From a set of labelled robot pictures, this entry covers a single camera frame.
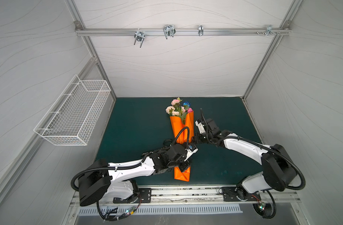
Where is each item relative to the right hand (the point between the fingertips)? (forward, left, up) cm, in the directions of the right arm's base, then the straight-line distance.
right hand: (195, 134), depth 88 cm
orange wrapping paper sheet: (+8, +12, -2) cm, 15 cm away
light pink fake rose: (+28, +14, -1) cm, 31 cm away
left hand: (-16, +1, +2) cm, 16 cm away
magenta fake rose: (+24, +3, -4) cm, 25 cm away
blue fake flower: (+30, +5, -4) cm, 31 cm away
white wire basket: (-8, +64, +23) cm, 68 cm away
